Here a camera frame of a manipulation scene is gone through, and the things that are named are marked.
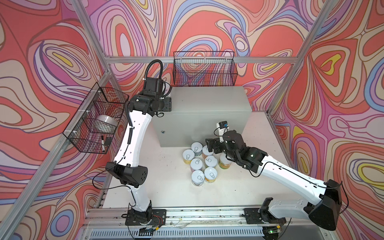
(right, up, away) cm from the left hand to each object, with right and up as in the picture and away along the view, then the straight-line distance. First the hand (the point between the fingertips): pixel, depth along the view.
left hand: (165, 101), depth 75 cm
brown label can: (+17, -41, +6) cm, 45 cm away
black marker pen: (-30, -21, -3) cm, 37 cm away
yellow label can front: (+24, -39, +7) cm, 47 cm away
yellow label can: (+11, -30, +14) cm, 35 cm away
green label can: (+25, -33, +12) cm, 43 cm away
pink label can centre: (+16, -35, +11) cm, 40 cm away
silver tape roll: (-27, -11, -4) cm, 30 cm away
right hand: (+25, -21, +1) cm, 33 cm away
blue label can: (+17, -26, +18) cm, 36 cm away
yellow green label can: (+32, -34, +9) cm, 47 cm away
